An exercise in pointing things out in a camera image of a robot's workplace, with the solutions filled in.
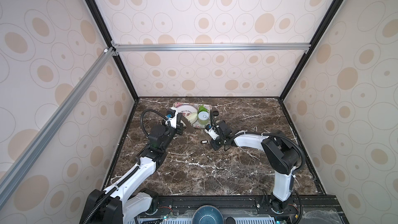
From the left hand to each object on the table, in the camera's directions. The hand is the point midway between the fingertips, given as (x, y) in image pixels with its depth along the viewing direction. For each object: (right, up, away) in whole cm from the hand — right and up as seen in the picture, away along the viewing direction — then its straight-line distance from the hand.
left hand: (184, 111), depth 75 cm
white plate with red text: (-3, +2, +36) cm, 36 cm away
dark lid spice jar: (+17, -1, +24) cm, 29 cm away
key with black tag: (+10, -19, +22) cm, 30 cm away
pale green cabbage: (+2, -4, +28) cm, 28 cm away
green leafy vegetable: (+8, +2, +29) cm, 30 cm away
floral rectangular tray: (+5, -9, +28) cm, 30 cm away
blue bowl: (+11, -47, -4) cm, 49 cm away
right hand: (+15, -19, +22) cm, 32 cm away
